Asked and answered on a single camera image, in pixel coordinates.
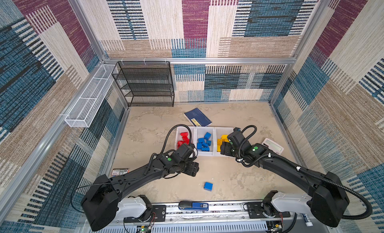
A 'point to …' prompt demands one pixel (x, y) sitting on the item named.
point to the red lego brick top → (184, 134)
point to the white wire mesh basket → (83, 113)
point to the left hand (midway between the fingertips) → (194, 165)
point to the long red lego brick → (185, 140)
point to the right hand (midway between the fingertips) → (227, 150)
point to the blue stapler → (189, 205)
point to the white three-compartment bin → (195, 132)
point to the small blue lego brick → (201, 140)
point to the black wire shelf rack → (150, 83)
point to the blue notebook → (197, 118)
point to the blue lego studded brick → (199, 146)
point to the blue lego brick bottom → (208, 186)
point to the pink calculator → (273, 146)
